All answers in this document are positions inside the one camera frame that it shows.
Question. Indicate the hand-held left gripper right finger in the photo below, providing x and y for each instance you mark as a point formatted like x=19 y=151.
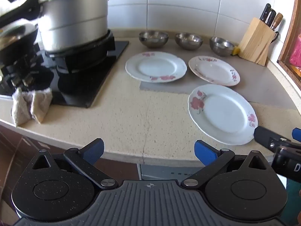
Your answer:
x=204 y=154

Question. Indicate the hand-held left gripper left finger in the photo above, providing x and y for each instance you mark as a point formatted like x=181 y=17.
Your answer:
x=94 y=150

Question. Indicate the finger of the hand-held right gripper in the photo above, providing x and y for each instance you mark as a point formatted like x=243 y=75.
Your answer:
x=264 y=135
x=297 y=134

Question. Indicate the large white plate red flowers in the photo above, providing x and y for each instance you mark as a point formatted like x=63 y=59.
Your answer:
x=222 y=113

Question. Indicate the cream plate with small flowers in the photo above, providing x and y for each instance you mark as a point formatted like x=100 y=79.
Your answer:
x=212 y=69

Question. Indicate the steel bowl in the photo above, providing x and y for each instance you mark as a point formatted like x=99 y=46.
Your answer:
x=154 y=40
x=221 y=47
x=188 y=42

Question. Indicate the white plate with red flowers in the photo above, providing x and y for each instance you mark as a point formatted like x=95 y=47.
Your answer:
x=156 y=67

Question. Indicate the black gas stove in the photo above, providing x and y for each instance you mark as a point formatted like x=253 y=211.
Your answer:
x=105 y=75

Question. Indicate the pink plastic item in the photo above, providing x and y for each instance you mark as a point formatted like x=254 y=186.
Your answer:
x=295 y=54

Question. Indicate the beige cloth rag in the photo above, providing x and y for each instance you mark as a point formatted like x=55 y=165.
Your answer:
x=23 y=108

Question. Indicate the yellow sponge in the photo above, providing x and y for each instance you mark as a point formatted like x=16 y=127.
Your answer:
x=235 y=51

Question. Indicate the wooden knife block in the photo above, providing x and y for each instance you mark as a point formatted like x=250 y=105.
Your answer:
x=257 y=42

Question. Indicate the aluminium pressure cooker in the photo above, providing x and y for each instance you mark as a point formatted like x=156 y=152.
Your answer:
x=75 y=26

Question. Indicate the black pan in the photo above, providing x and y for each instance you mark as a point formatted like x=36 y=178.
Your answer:
x=11 y=51

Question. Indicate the wooden window frame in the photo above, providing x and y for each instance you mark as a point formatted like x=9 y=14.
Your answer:
x=285 y=51

